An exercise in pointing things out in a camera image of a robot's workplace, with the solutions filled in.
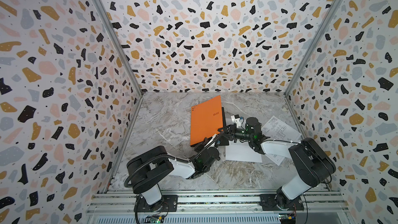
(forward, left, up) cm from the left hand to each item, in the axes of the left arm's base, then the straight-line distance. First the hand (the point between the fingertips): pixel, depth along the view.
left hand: (206, 137), depth 87 cm
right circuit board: (-38, -36, -10) cm, 53 cm away
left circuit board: (-36, +24, -9) cm, 45 cm away
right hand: (0, -6, +8) cm, 10 cm away
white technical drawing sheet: (+10, -46, -10) cm, 48 cm away
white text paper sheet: (-6, -21, -8) cm, 23 cm away
